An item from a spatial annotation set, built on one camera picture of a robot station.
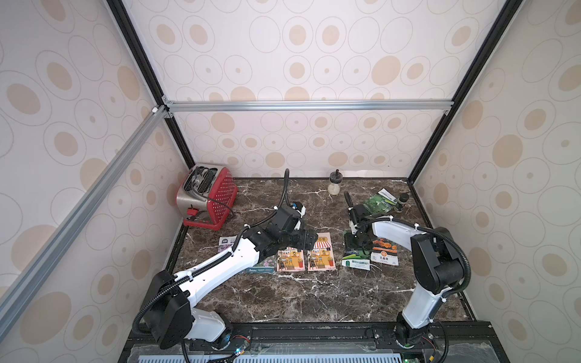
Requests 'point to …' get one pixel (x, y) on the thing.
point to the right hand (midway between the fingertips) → (359, 246)
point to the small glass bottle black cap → (335, 178)
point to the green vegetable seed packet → (381, 202)
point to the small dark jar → (402, 200)
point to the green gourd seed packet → (360, 260)
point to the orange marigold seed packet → (384, 251)
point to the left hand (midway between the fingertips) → (315, 235)
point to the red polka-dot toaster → (206, 196)
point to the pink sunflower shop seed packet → (290, 259)
